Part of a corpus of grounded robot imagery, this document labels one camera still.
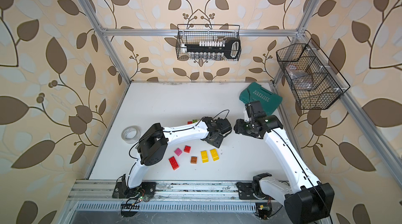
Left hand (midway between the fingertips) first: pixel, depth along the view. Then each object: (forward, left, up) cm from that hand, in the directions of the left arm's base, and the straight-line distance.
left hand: (213, 139), depth 87 cm
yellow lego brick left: (-8, +5, -4) cm, 11 cm away
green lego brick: (+12, +11, -1) cm, 17 cm away
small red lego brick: (-5, +14, -2) cm, 15 cm away
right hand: (0, -13, +12) cm, 17 cm away
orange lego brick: (-10, +11, -3) cm, 15 cm away
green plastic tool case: (+27, -37, +2) cm, 46 cm away
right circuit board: (-32, -23, -7) cm, 40 cm away
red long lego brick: (+12, +15, -3) cm, 19 cm away
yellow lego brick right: (-8, -1, -3) cm, 8 cm away
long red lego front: (-12, +21, -4) cm, 25 cm away
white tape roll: (+4, +50, -5) cm, 50 cm away
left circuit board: (-32, +37, -3) cm, 50 cm away
